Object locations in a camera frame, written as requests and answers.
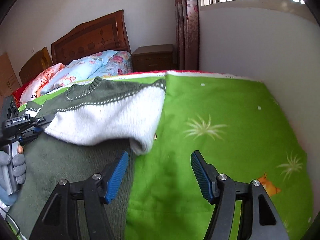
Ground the green and white knit sweater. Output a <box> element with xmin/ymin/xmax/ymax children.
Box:
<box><xmin>9</xmin><ymin>77</ymin><xmax>167</xmax><ymax>239</ymax></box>

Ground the dark wooden headboard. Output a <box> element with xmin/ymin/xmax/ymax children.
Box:
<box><xmin>51</xmin><ymin>10</ymin><xmax>131</xmax><ymax>65</ymax></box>

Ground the dark wooden nightstand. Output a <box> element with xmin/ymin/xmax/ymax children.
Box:
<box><xmin>132</xmin><ymin>44</ymin><xmax>175</xmax><ymax>72</ymax></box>

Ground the pink floral curtain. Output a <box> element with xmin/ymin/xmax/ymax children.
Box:
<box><xmin>175</xmin><ymin>0</ymin><xmax>200</xmax><ymax>70</ymax></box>

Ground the orange pink floral quilt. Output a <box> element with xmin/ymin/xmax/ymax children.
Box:
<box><xmin>12</xmin><ymin>63</ymin><xmax>65</xmax><ymax>107</ymax></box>

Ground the grey gloved left hand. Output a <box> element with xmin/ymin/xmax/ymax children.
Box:
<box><xmin>1</xmin><ymin>142</ymin><xmax>26</xmax><ymax>206</ymax></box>

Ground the brown wooden wardrobe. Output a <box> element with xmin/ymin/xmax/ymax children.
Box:
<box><xmin>0</xmin><ymin>53</ymin><xmax>21</xmax><ymax>97</ymax></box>

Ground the blue floral pillow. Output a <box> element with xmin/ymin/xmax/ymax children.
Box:
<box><xmin>88</xmin><ymin>51</ymin><xmax>133</xmax><ymax>79</ymax></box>

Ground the blue floral folded quilt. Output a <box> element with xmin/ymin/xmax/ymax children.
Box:
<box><xmin>40</xmin><ymin>50</ymin><xmax>117</xmax><ymax>96</ymax></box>

